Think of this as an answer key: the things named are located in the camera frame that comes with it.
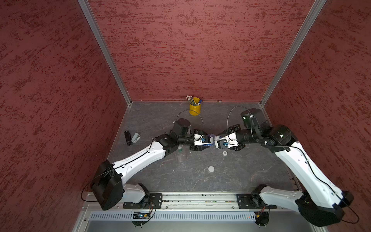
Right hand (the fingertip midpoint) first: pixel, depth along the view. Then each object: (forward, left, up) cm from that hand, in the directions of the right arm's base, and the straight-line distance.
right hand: (221, 137), depth 66 cm
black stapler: (+16, +57, -25) cm, 64 cm away
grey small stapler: (+16, +52, -26) cm, 60 cm away
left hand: (+3, +6, -8) cm, 10 cm away
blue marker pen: (+42, +6, -18) cm, 46 cm away
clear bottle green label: (+4, +21, -28) cm, 35 cm away
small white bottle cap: (+5, -8, -30) cm, 31 cm away
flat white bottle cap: (-5, +3, -29) cm, 30 cm away
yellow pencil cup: (+37, +10, -23) cm, 45 cm away
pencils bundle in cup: (+39, +13, -14) cm, 43 cm away
